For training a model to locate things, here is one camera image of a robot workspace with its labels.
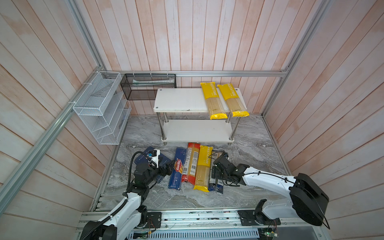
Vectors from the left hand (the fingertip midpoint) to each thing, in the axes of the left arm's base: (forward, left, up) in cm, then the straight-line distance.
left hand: (169, 161), depth 83 cm
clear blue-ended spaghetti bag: (-10, -26, -9) cm, 30 cm away
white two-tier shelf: (+26, -1, +22) cm, 34 cm away
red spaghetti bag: (-1, -12, -8) cm, 15 cm away
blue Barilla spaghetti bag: (-8, -4, -7) cm, 11 cm away
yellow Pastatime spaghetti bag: (-2, -20, -8) cm, 21 cm away
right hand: (-3, -28, -9) cm, 29 cm away
